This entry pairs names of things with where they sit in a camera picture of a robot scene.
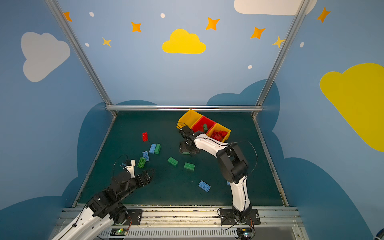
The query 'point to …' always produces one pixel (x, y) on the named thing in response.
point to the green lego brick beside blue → (157, 148)
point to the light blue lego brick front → (205, 186)
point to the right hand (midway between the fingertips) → (187, 148)
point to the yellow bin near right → (219, 127)
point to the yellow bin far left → (188, 119)
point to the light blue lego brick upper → (152, 148)
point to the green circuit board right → (244, 233)
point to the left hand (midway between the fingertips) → (151, 173)
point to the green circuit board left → (118, 232)
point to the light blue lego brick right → (228, 183)
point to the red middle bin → (198, 126)
